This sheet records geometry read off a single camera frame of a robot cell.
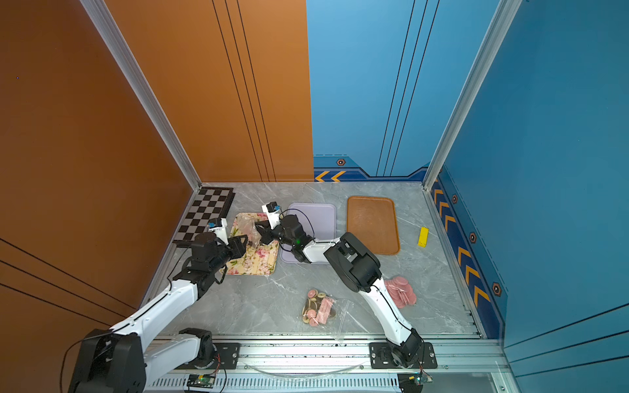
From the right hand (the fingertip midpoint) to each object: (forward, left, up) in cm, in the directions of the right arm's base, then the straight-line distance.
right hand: (255, 224), depth 91 cm
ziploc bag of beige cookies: (-3, +2, +2) cm, 4 cm away
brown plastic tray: (+11, -47, -12) cm, 50 cm away
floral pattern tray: (-9, -1, -12) cm, 15 cm away
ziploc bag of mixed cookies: (-28, -26, -9) cm, 39 cm away
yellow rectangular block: (+2, -67, -12) cm, 68 cm away
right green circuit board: (-47, -51, -14) cm, 71 cm away
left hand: (-5, +3, +1) cm, 6 cm away
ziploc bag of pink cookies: (-22, -52, -9) cm, 58 cm away
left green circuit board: (-47, +11, -15) cm, 50 cm away
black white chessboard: (+17, +25, -8) cm, 32 cm away
